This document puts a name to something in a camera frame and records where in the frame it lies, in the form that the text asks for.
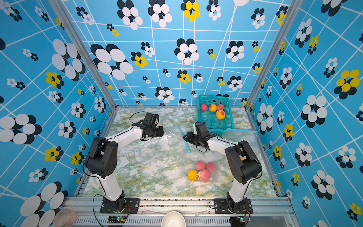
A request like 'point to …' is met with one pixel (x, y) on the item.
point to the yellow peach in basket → (212, 108)
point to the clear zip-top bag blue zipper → (235, 136)
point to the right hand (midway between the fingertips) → (187, 137)
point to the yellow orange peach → (192, 175)
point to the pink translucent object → (64, 217)
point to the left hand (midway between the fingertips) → (165, 131)
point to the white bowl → (173, 219)
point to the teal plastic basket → (216, 111)
